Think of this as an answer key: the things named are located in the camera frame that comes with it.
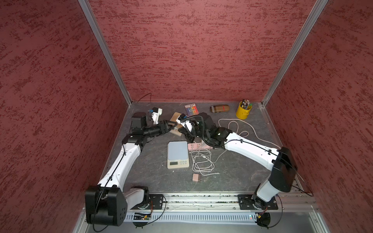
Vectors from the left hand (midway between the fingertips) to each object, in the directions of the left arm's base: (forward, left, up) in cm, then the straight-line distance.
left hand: (174, 128), depth 76 cm
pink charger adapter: (-19, -12, -22) cm, 32 cm away
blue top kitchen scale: (-6, 0, -21) cm, 21 cm away
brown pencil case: (+33, -31, -20) cm, 50 cm away
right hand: (-2, -3, -2) cm, 4 cm away
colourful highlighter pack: (+34, -9, -23) cm, 42 cm away
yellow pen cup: (+26, -47, -14) cm, 55 cm away
